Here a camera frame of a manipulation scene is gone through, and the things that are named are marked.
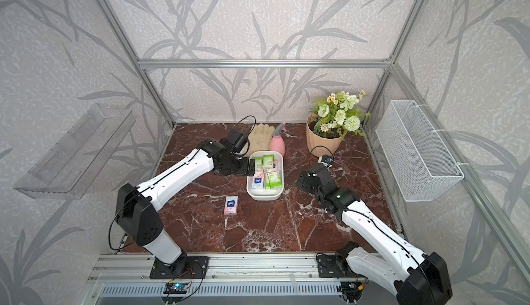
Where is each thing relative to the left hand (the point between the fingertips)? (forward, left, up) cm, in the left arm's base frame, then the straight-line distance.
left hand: (247, 171), depth 83 cm
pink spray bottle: (+18, -12, -4) cm, 22 cm away
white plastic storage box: (-5, -8, -12) cm, 15 cm away
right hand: (-2, -24, 0) cm, 24 cm away
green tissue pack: (+12, -8, -10) cm, 17 cm away
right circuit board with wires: (-38, -39, -16) cm, 56 cm away
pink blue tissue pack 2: (+3, -4, -12) cm, 13 cm away
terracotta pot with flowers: (+19, -35, +12) cm, 41 cm away
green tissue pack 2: (+1, -11, -10) cm, 14 cm away
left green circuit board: (-37, +23, -16) cm, 47 cm away
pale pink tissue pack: (+13, -12, -12) cm, 21 cm away
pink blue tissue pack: (-9, +7, -13) cm, 17 cm away
